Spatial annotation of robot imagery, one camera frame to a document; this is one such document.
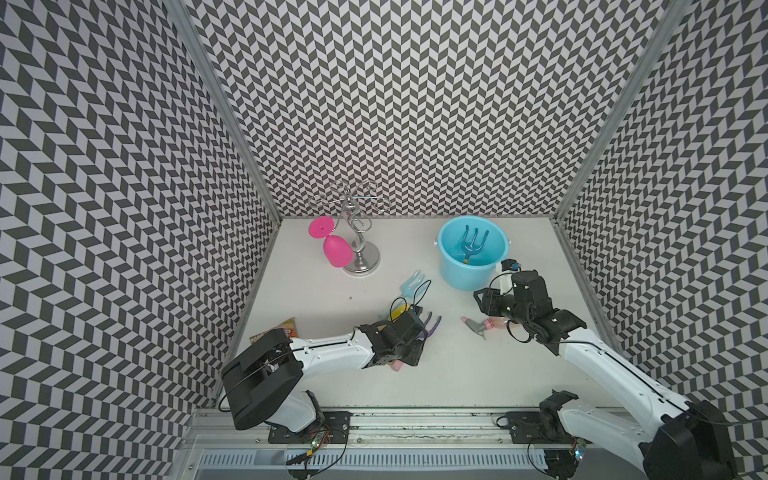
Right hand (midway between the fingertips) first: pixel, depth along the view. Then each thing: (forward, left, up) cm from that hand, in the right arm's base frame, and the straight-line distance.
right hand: (480, 299), depth 82 cm
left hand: (-10, +19, -11) cm, 24 cm away
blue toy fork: (+20, -1, -3) cm, 20 cm away
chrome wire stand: (+23, +35, +16) cm, 45 cm away
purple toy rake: (-4, +14, -12) cm, 19 cm away
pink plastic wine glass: (+15, +42, +3) cm, 44 cm away
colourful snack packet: (-3, +56, -10) cm, 57 cm away
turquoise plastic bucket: (+10, -2, -1) cm, 10 cm away
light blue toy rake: (+11, +20, -11) cm, 25 cm away
